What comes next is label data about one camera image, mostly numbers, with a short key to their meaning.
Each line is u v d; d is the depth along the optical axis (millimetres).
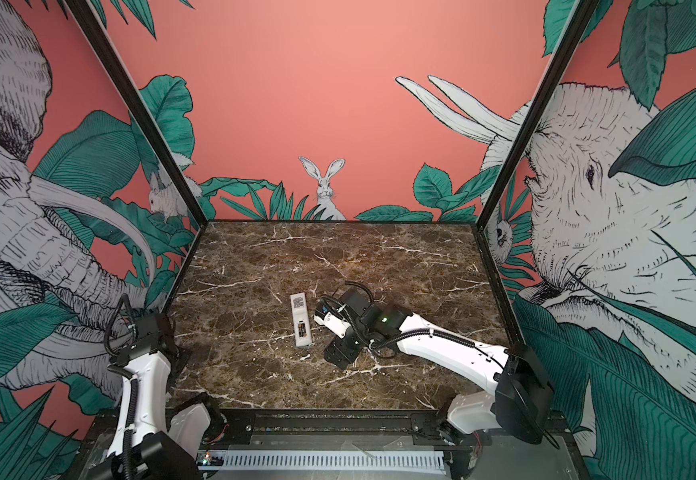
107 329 781
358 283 696
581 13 688
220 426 726
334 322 679
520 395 389
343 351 661
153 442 401
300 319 922
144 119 882
